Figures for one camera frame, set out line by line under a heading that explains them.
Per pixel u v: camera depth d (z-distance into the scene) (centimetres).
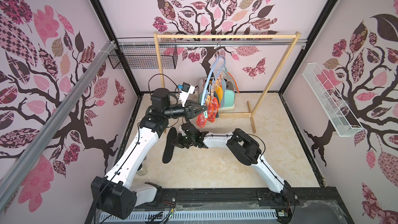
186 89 58
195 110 64
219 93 82
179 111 59
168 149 90
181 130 81
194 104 60
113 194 38
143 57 67
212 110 73
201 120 85
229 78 95
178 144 84
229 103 101
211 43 92
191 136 78
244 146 59
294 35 62
